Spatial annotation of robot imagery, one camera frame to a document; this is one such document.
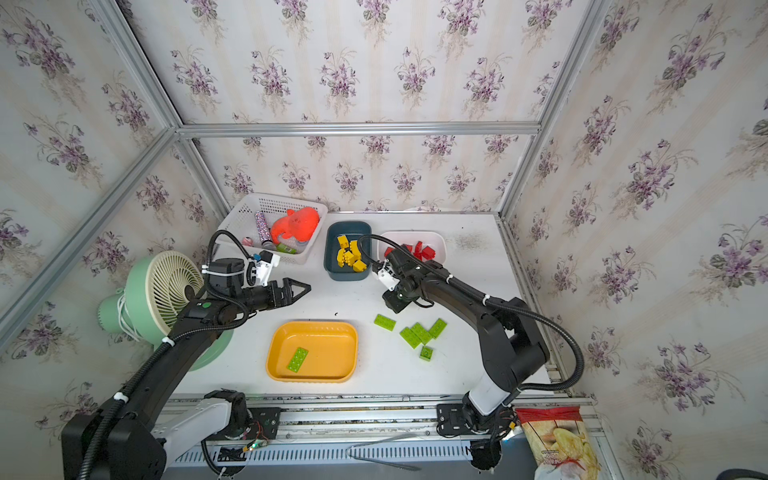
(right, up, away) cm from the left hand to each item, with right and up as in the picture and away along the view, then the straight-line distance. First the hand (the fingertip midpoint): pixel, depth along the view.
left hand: (302, 291), depth 78 cm
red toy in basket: (-8, +19, +26) cm, 33 cm away
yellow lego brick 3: (+10, +8, +24) cm, 27 cm away
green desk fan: (-28, +4, -13) cm, 31 cm away
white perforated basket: (-32, +21, +33) cm, 51 cm away
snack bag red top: (+61, -32, -12) cm, 70 cm away
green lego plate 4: (+38, -13, +12) cm, 42 cm away
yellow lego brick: (+7, +13, +30) cm, 33 cm away
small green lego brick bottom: (+34, -19, +6) cm, 39 cm away
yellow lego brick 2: (+11, +11, +27) cm, 31 cm away
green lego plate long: (+30, -15, +10) cm, 35 cm away
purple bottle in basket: (-24, +18, +33) cm, 44 cm away
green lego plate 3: (+34, -15, +10) cm, 38 cm away
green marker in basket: (-14, +10, +30) cm, 34 cm away
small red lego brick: (+34, +12, +30) cm, 47 cm away
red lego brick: (+38, +9, +29) cm, 48 cm away
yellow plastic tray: (+6, -19, +9) cm, 22 cm away
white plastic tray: (+39, +14, +29) cm, 51 cm away
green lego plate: (-2, -20, +4) cm, 20 cm away
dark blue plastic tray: (+10, +18, +37) cm, 43 cm away
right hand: (+28, -4, +11) cm, 30 cm away
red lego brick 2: (+23, +10, +29) cm, 38 cm away
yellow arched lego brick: (+6, +8, +26) cm, 28 cm away
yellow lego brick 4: (+13, +5, +24) cm, 27 cm away
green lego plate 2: (+22, -12, +13) cm, 28 cm away
